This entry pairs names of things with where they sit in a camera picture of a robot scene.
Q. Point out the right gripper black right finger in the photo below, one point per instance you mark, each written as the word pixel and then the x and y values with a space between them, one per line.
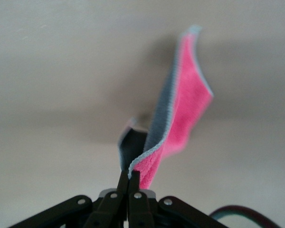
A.
pixel 142 211

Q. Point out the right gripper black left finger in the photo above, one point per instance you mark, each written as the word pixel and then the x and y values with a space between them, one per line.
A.
pixel 109 211

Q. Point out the pink towel with grey edge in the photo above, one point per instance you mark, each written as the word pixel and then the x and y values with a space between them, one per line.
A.
pixel 185 107

